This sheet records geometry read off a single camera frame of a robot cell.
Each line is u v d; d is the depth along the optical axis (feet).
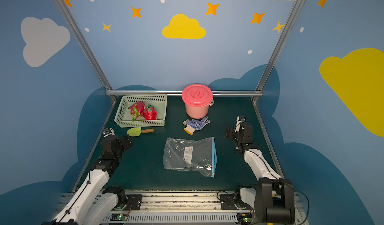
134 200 2.45
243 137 2.21
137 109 3.30
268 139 3.40
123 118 3.46
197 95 3.22
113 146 2.08
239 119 2.60
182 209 2.40
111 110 3.96
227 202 2.45
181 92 4.02
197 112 3.41
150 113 3.32
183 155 2.90
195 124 3.41
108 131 2.32
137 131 3.32
